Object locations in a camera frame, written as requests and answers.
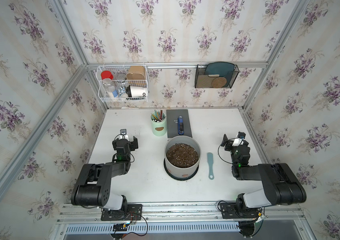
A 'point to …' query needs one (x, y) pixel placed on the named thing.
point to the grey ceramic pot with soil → (182, 154)
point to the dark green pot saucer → (179, 178)
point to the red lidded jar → (106, 74)
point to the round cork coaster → (219, 82)
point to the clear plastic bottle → (108, 88)
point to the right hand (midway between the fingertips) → (234, 136)
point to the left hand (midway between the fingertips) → (128, 138)
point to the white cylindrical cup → (136, 91)
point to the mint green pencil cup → (158, 123)
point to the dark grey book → (172, 116)
